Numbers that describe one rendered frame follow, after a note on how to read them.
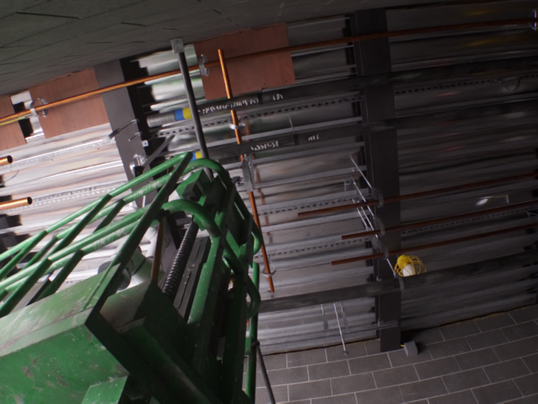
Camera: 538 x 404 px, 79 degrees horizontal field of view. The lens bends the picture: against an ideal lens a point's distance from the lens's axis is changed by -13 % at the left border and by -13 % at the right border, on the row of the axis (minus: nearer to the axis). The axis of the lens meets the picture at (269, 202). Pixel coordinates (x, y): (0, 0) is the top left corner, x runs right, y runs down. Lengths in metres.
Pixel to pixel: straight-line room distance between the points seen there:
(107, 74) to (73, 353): 2.25
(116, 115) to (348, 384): 3.04
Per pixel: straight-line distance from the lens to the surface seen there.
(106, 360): 0.77
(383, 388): 3.66
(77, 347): 0.77
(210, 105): 2.27
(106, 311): 0.91
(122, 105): 2.78
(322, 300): 2.49
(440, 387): 3.71
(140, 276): 2.31
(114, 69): 2.77
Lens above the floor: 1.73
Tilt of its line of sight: 66 degrees up
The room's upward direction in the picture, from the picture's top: straight up
